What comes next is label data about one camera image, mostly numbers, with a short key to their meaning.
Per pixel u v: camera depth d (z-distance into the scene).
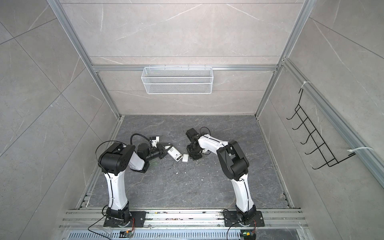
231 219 0.73
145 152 0.82
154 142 0.93
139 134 0.92
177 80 1.01
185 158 0.95
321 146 0.63
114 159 0.55
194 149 0.83
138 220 0.73
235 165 0.54
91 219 0.75
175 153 0.93
